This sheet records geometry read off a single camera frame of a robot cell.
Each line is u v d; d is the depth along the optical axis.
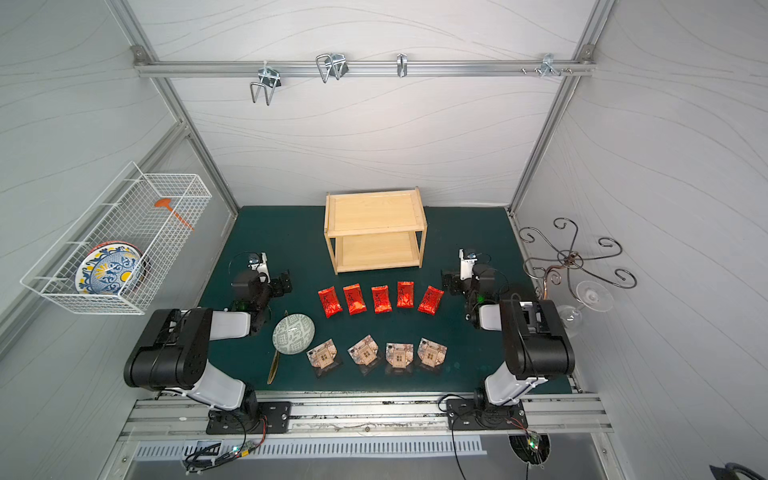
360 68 0.78
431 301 0.93
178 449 0.70
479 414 0.67
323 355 0.84
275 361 0.83
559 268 0.71
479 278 0.73
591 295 0.59
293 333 0.86
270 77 0.78
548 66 0.77
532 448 0.71
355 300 0.93
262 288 0.79
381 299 0.93
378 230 0.88
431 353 0.84
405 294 0.93
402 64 0.72
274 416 0.74
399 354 0.84
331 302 0.92
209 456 0.71
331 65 0.77
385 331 0.89
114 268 0.62
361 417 0.75
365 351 0.84
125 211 0.70
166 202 0.79
